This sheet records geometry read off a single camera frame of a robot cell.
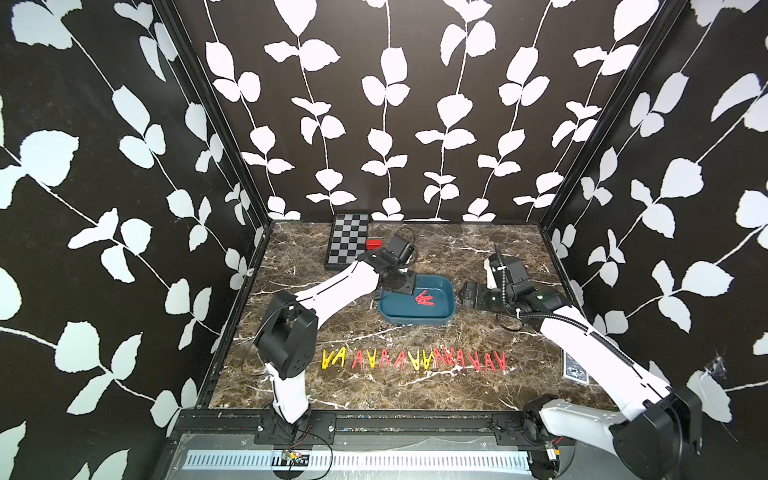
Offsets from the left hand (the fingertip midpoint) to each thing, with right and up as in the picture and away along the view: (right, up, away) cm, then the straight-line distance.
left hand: (412, 280), depth 88 cm
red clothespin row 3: (+22, -23, -3) cm, 32 cm away
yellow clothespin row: (+1, -23, -3) cm, 23 cm away
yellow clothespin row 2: (+4, -23, -2) cm, 23 cm away
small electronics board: (-30, -41, -18) cm, 54 cm away
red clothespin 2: (-8, -22, -2) cm, 24 cm away
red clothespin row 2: (+18, -23, -2) cm, 30 cm away
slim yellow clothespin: (-21, -21, -2) cm, 30 cm away
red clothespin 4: (+14, -23, -3) cm, 27 cm away
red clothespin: (-16, -22, -2) cm, 27 cm away
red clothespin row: (-4, -23, -2) cm, 24 cm away
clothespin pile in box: (+4, -7, +10) cm, 13 cm away
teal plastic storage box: (-3, -10, +7) cm, 13 cm away
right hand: (+16, -2, -7) cm, 17 cm away
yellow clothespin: (-12, -23, -2) cm, 26 cm away
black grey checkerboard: (-23, +13, +23) cm, 35 cm away
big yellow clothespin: (-25, -23, -4) cm, 34 cm away
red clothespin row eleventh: (+26, -23, -3) cm, 35 cm away
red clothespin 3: (+7, -22, -2) cm, 23 cm away
